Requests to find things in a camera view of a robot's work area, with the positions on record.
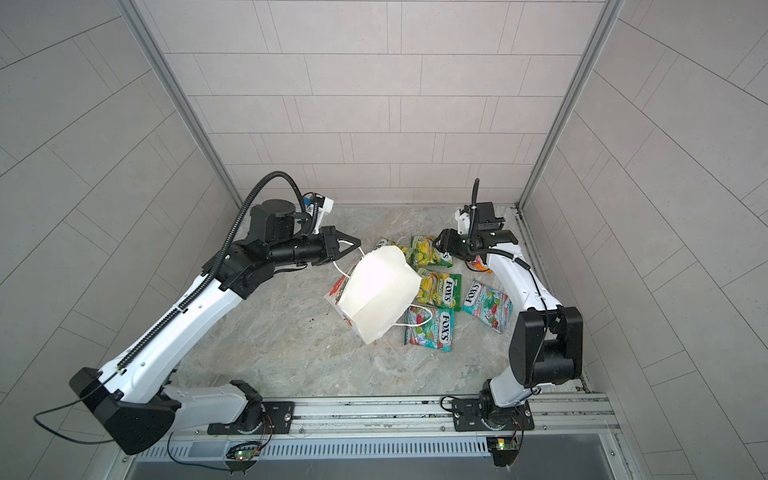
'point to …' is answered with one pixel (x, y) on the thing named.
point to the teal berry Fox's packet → (489, 305)
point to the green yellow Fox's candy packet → (423, 251)
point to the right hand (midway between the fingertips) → (440, 242)
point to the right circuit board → (504, 450)
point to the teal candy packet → (430, 328)
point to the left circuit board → (245, 454)
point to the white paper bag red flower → (377, 293)
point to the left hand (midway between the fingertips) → (366, 243)
